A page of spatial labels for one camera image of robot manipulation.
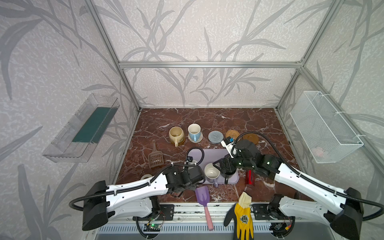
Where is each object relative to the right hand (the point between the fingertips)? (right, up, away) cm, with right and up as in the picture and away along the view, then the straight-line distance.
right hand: (219, 156), depth 74 cm
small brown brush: (-38, -6, +20) cm, 43 cm away
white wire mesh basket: (+44, +11, -13) cm, 47 cm away
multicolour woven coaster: (-12, +4, +26) cm, 29 cm away
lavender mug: (-2, -13, +11) cm, 17 cm away
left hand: (-12, -12, +3) cm, 18 cm away
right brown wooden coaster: (+25, +7, +25) cm, 36 cm away
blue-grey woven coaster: (+1, +7, +29) cm, 29 cm away
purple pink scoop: (-8, -21, +5) cm, 23 cm away
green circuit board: (-33, -34, -3) cm, 47 cm away
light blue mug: (-14, +11, +26) cm, 31 cm away
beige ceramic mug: (-25, +8, +24) cm, 36 cm away
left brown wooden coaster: (-23, +3, +23) cm, 33 cm away
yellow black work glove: (+10, -28, -2) cm, 30 cm away
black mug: (+5, -10, +3) cm, 12 cm away
